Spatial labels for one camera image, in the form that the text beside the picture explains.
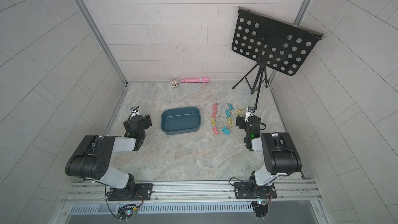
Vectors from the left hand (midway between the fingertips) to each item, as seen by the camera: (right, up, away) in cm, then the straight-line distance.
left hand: (141, 114), depth 94 cm
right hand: (+65, +1, +1) cm, 65 cm away
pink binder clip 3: (+45, -9, -3) cm, 46 cm away
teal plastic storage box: (+24, -4, +1) cm, 24 cm away
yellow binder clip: (+45, -4, 0) cm, 45 cm away
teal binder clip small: (+54, +1, +5) cm, 54 cm away
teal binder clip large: (+52, -9, -3) cm, 53 cm away
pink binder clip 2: (+45, -1, +5) cm, 45 cm away
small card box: (+16, +21, +21) cm, 34 cm away
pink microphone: (+38, +24, +22) cm, 50 cm away
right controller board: (+65, -38, -26) cm, 79 cm away
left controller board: (+4, -40, -26) cm, 47 cm away
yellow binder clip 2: (+45, -6, 0) cm, 45 cm away
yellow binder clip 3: (+62, +2, +5) cm, 62 cm away
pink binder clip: (+46, +4, +8) cm, 47 cm away
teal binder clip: (+56, +4, +8) cm, 57 cm away
